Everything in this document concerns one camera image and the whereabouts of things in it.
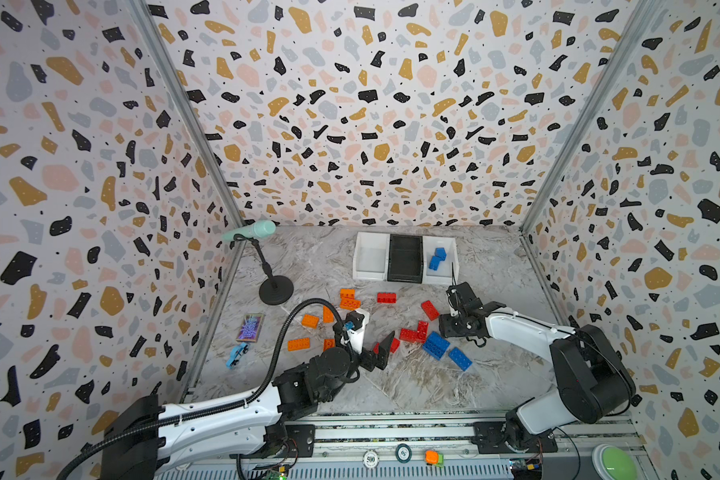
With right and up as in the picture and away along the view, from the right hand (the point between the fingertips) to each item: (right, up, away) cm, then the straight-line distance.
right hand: (449, 320), depth 92 cm
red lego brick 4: (-13, -4, -2) cm, 14 cm away
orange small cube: (-10, -27, -23) cm, 37 cm away
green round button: (+34, -30, -21) cm, 50 cm away
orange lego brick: (-33, +7, +8) cm, 34 cm away
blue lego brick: (+1, +21, +20) cm, 29 cm away
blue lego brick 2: (-1, +17, +20) cm, 26 cm away
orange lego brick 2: (-32, +4, +5) cm, 32 cm away
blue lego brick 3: (-5, -7, -3) cm, 9 cm away
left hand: (-21, +4, -21) cm, 30 cm away
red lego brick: (-18, +6, +7) cm, 21 cm away
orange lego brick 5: (-46, -7, -3) cm, 47 cm away
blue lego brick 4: (+2, -10, -5) cm, 11 cm away
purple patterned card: (-61, -2, -2) cm, 61 cm away
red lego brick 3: (-8, -3, 0) cm, 9 cm away
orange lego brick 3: (-32, +8, -34) cm, 47 cm away
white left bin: (-25, +20, +23) cm, 39 cm away
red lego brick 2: (-5, +2, +5) cm, 7 cm away
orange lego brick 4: (-43, 0, 0) cm, 43 cm away
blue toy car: (-62, -8, -8) cm, 63 cm away
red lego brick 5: (-17, -6, -3) cm, 18 cm away
